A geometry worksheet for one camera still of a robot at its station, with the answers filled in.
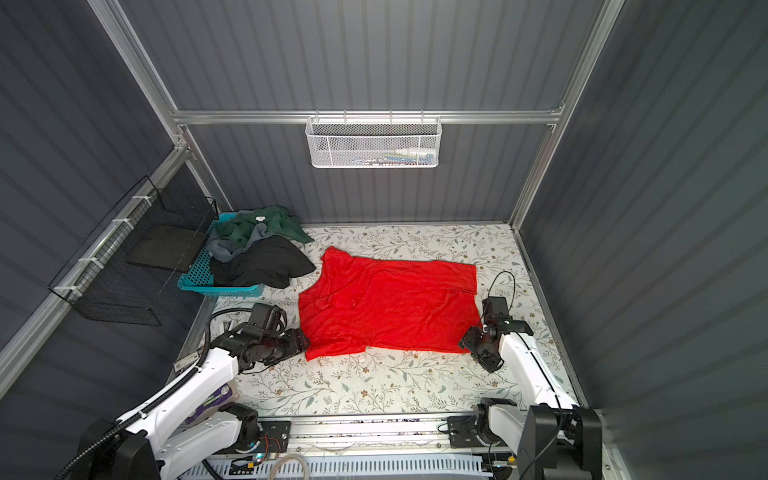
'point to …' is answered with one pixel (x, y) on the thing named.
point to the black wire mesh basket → (131, 268)
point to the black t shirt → (269, 261)
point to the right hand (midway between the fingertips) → (474, 352)
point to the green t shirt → (278, 221)
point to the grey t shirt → (225, 249)
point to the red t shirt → (360, 303)
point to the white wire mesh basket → (374, 143)
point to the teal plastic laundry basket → (200, 276)
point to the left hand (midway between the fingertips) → (302, 346)
